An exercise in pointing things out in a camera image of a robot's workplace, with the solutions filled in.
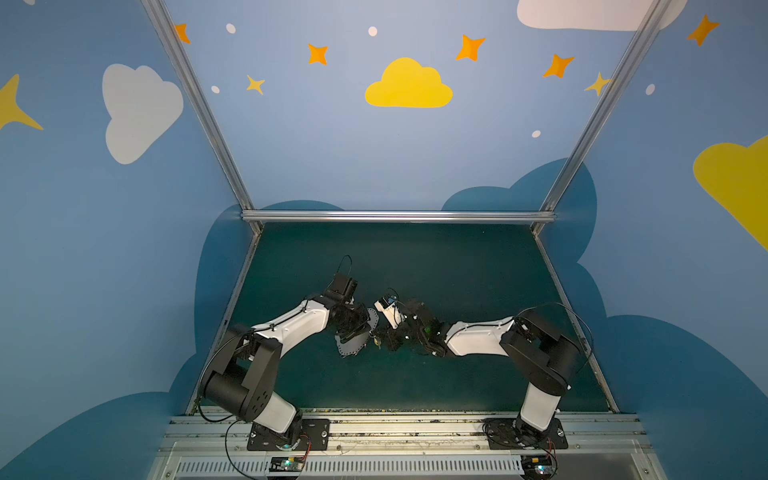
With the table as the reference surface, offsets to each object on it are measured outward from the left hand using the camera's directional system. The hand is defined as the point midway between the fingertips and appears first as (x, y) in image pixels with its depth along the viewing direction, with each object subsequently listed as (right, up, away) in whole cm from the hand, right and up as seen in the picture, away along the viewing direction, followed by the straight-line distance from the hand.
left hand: (377, 326), depth 88 cm
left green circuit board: (-21, -29, -17) cm, 40 cm away
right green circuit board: (+40, -30, -16) cm, 53 cm away
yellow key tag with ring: (0, -5, +1) cm, 5 cm away
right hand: (0, -1, 0) cm, 1 cm away
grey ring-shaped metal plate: (-8, -6, +1) cm, 10 cm away
